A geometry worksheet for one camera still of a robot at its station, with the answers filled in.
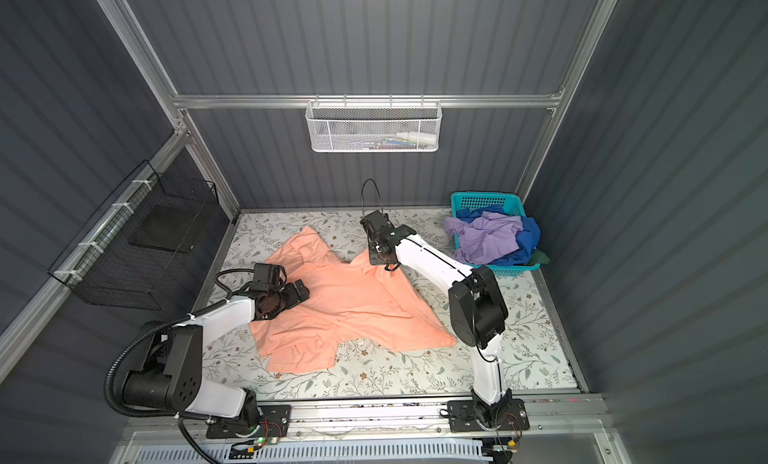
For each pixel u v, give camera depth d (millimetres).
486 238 934
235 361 827
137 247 738
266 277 738
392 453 771
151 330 447
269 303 706
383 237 677
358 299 960
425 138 876
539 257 929
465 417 726
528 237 942
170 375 435
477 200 1387
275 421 748
